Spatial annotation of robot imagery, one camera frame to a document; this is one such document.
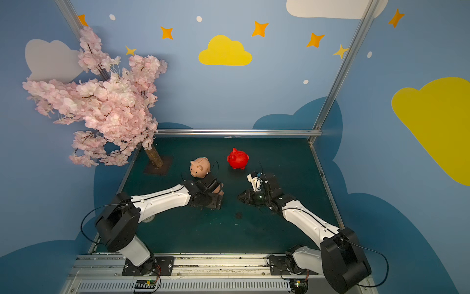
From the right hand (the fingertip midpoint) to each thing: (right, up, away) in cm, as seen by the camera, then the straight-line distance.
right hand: (241, 195), depth 82 cm
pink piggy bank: (-22, +12, +14) cm, 28 cm away
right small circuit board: (+23, -35, -9) cm, 43 cm away
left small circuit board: (-40, -35, -9) cm, 54 cm away
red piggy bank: (-2, +16, +20) cm, 25 cm away
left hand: (-13, -4, +6) cm, 14 cm away
